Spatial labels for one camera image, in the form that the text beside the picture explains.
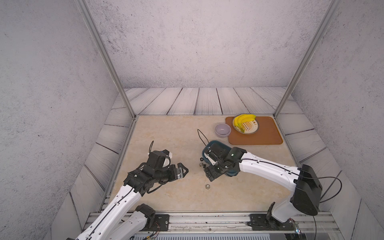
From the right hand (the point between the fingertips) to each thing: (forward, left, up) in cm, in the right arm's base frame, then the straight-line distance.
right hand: (213, 172), depth 79 cm
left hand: (-3, +14, +6) cm, 16 cm away
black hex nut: (+8, +4, -9) cm, 13 cm away
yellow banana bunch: (+44, -23, -6) cm, 50 cm away
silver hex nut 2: (-4, +3, -11) cm, 12 cm away
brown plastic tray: (+37, -44, -13) cm, 59 cm away
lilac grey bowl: (+35, -9, -9) cm, 38 cm away
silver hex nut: (+9, +7, -10) cm, 15 cm away
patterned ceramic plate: (+40, -29, -11) cm, 51 cm away
